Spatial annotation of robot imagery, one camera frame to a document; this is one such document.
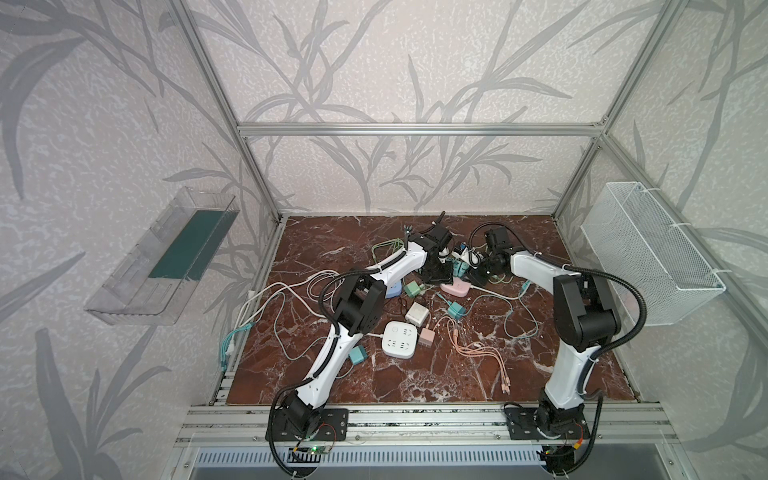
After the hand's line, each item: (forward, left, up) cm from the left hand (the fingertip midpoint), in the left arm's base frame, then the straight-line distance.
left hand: (453, 275), depth 97 cm
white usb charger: (-13, +12, -2) cm, 18 cm away
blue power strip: (-5, +20, -2) cm, 20 cm away
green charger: (-5, +14, -2) cm, 14 cm away
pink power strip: (-4, -1, -2) cm, 5 cm away
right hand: (+5, -5, 0) cm, 7 cm away
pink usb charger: (-20, +10, -2) cm, 23 cm away
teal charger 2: (+1, -2, +3) cm, 3 cm away
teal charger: (-12, 0, -2) cm, 12 cm away
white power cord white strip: (-6, +53, -3) cm, 53 cm away
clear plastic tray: (-19, +72, +27) cm, 79 cm away
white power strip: (-21, +18, -2) cm, 27 cm away
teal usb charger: (-26, +29, -1) cm, 39 cm away
